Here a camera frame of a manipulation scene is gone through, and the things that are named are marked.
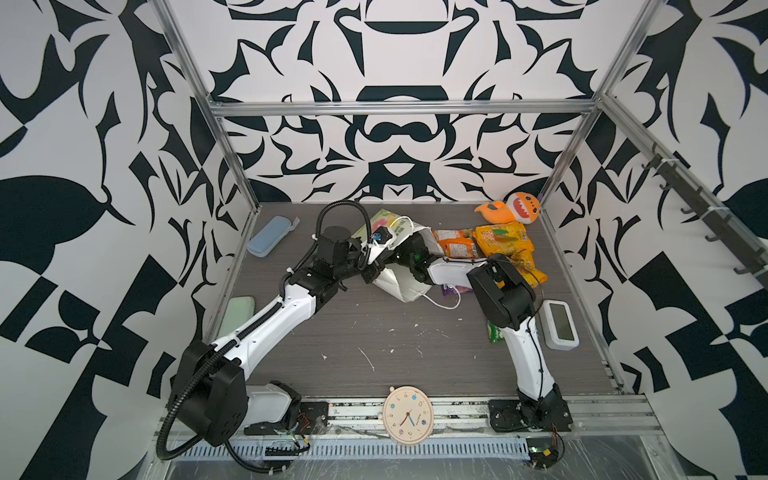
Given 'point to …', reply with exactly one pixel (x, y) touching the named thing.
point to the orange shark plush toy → (521, 208)
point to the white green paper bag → (397, 277)
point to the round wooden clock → (408, 415)
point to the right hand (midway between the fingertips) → (374, 243)
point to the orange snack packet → (456, 243)
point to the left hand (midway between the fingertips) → (392, 243)
